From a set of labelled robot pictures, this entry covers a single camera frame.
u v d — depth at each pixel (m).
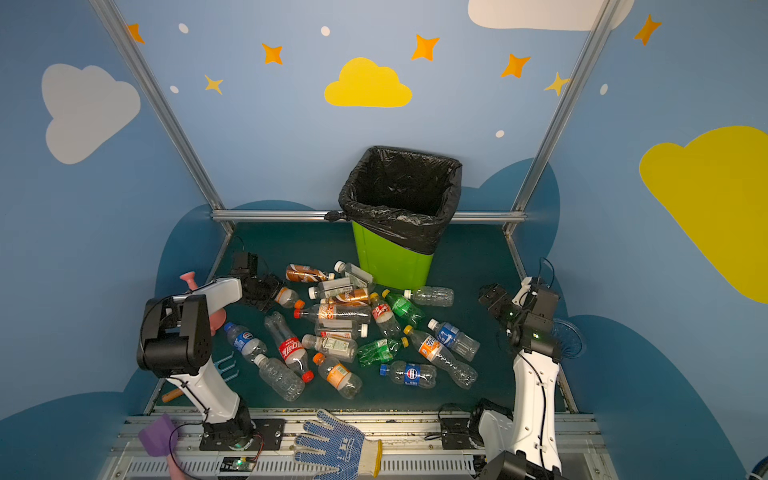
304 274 1.01
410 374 0.80
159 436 0.73
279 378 0.78
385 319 0.95
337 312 0.95
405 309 0.93
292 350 0.82
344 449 0.72
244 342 0.84
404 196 1.02
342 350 0.84
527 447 0.41
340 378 0.79
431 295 0.96
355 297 0.95
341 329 0.87
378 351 0.86
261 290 0.86
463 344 0.86
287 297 0.98
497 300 0.69
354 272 1.04
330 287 1.00
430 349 0.84
